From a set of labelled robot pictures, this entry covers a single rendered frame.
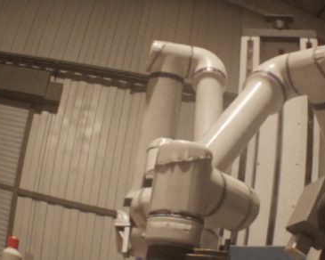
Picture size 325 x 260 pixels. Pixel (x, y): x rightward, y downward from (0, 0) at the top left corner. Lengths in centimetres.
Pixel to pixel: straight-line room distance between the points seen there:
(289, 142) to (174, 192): 129
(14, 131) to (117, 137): 200
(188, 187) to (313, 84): 63
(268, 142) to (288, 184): 19
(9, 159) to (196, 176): 890
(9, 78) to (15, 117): 76
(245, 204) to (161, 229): 18
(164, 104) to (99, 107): 827
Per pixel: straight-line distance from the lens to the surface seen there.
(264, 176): 202
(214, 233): 178
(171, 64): 185
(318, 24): 1222
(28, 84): 974
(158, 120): 180
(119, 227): 131
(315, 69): 134
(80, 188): 953
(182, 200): 81
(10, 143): 976
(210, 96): 175
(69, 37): 1071
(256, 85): 133
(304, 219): 97
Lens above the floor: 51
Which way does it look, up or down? 22 degrees up
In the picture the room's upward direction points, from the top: 8 degrees clockwise
